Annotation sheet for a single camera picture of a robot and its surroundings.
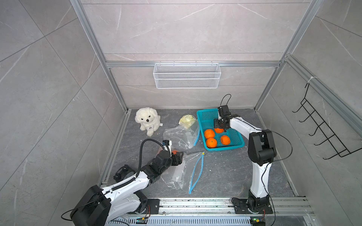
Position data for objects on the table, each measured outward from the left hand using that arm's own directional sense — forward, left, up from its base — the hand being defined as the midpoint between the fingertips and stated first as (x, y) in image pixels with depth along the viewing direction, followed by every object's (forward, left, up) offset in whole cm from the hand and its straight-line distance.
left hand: (180, 151), depth 83 cm
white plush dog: (+21, +20, +5) cm, 30 cm away
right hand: (+24, -29, -5) cm, 38 cm away
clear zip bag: (-12, -2, -7) cm, 15 cm away
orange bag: (+2, +4, -6) cm, 7 cm away
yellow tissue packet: (+29, -6, -7) cm, 31 cm away
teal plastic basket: (+32, -21, -9) cm, 39 cm away
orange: (+17, -27, -4) cm, 32 cm away
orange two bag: (+16, -21, -5) cm, 26 cm away
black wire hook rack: (-11, -70, +22) cm, 74 cm away
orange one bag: (+7, -21, -4) cm, 22 cm away
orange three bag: (+9, -30, -4) cm, 32 cm away
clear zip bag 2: (+16, -3, -9) cm, 19 cm away
